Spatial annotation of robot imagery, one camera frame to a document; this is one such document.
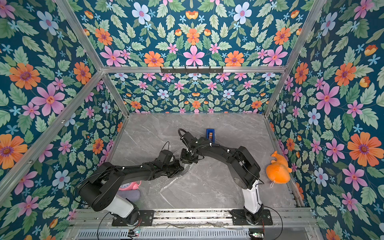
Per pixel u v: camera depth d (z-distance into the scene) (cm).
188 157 77
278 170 80
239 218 73
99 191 45
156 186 82
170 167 78
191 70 92
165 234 77
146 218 74
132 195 78
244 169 49
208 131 103
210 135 98
